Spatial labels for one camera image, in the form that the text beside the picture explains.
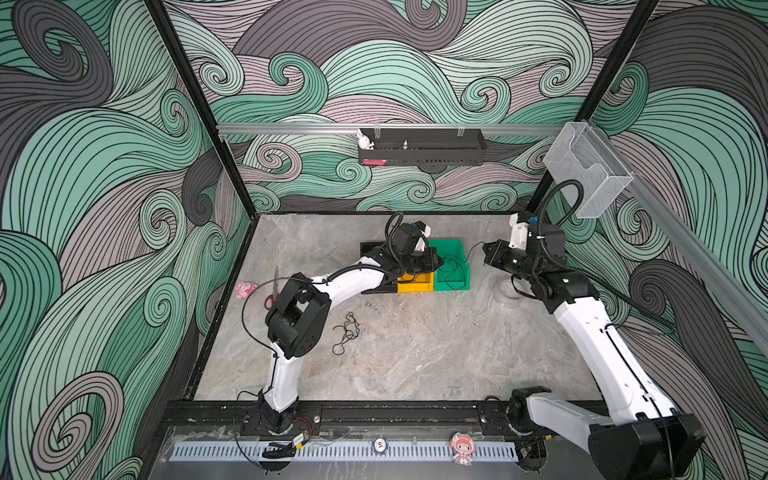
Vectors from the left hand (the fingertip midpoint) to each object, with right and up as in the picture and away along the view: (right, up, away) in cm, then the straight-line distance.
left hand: (447, 260), depth 85 cm
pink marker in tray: (-21, +30, +5) cm, 37 cm away
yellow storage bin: (-6, -9, +16) cm, 19 cm away
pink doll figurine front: (-1, -42, -18) cm, 45 cm away
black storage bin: (-18, -4, -18) cm, 26 cm away
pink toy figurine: (-64, -10, +10) cm, 65 cm away
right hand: (+8, +5, -9) cm, 13 cm away
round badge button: (-20, -43, -15) cm, 50 cm away
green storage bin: (+4, -5, +6) cm, 9 cm away
